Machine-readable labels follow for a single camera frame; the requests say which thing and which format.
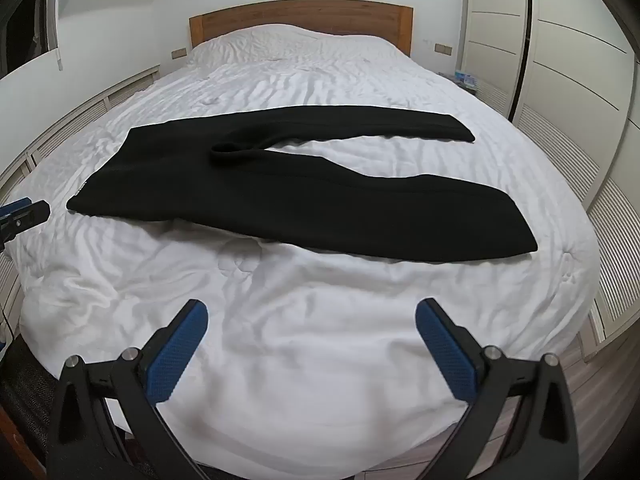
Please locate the black pants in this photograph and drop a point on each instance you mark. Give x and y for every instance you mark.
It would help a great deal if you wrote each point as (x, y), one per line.
(300, 200)

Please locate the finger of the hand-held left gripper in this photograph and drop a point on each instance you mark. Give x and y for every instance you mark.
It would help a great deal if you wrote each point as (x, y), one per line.
(30, 212)

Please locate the dark window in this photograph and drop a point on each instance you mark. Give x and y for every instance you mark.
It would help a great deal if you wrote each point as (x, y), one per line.
(30, 20)

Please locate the wooden headboard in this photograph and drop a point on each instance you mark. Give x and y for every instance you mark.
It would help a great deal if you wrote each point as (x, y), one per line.
(300, 12)

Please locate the bed with white duvet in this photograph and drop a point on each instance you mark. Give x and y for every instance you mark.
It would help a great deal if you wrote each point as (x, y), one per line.
(325, 310)

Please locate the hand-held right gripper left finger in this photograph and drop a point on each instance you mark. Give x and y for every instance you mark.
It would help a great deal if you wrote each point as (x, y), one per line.
(175, 350)

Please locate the blue packet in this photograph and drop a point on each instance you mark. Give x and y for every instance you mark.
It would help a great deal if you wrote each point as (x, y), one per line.
(466, 79)

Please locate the wall socket plate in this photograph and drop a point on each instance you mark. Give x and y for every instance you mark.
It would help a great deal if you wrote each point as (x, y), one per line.
(442, 49)
(179, 53)

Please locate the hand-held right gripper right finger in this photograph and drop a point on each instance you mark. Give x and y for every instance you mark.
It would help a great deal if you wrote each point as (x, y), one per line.
(445, 350)

